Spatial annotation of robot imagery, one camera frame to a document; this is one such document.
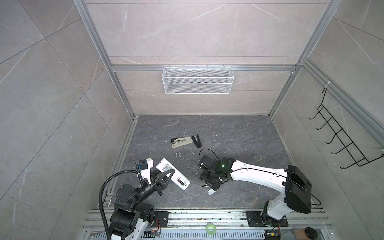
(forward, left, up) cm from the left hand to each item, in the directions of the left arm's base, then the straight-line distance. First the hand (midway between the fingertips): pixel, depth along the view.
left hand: (172, 168), depth 61 cm
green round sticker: (-19, -17, -29) cm, 38 cm away
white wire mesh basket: (+63, -14, +1) cm, 64 cm away
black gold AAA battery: (+1, -15, -28) cm, 32 cm away
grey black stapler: (+31, 0, -26) cm, 41 cm away
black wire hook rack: (+5, -77, +4) cm, 78 cm away
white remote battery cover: (-2, -19, -27) cm, 33 cm away
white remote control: (-3, -2, -3) cm, 5 cm away
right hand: (+1, -13, -21) cm, 25 cm away
